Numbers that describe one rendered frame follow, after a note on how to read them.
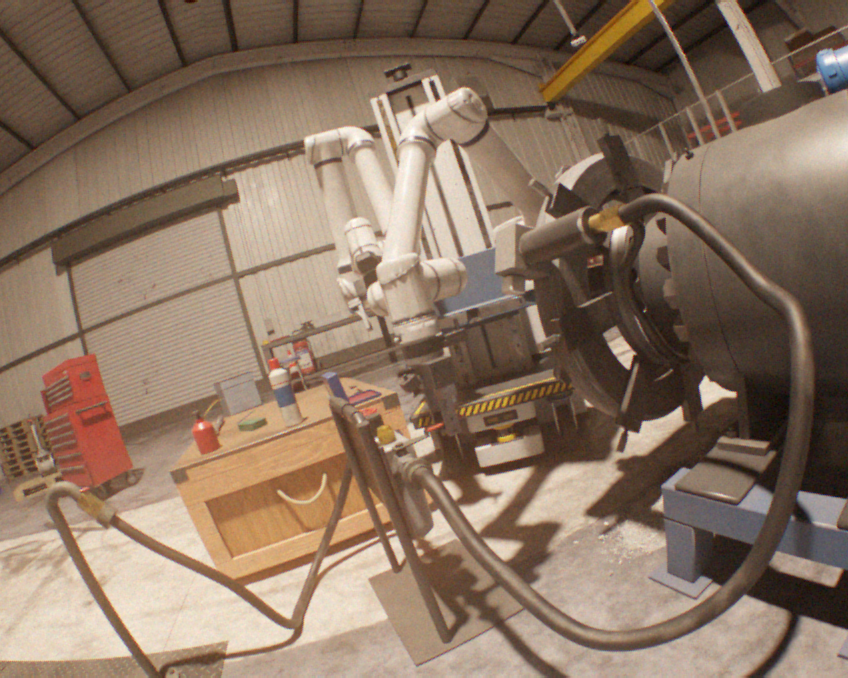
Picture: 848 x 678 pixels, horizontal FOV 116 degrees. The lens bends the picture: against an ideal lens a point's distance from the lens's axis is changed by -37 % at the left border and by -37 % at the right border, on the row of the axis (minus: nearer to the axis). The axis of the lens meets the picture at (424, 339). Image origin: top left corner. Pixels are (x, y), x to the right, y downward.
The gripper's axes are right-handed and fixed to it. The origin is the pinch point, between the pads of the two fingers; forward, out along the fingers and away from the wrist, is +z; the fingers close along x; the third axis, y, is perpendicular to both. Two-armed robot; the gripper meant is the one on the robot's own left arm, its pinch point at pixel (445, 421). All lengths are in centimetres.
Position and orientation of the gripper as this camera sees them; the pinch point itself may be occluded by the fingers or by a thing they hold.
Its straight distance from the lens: 84.3
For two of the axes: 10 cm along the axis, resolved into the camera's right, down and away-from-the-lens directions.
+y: -8.9, 3.0, -3.5
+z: 2.9, 9.5, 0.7
